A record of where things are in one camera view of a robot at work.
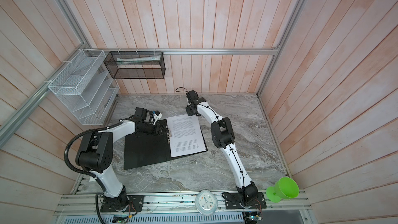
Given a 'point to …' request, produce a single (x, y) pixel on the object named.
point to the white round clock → (206, 202)
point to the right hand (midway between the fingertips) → (191, 110)
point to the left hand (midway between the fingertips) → (165, 133)
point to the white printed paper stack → (185, 135)
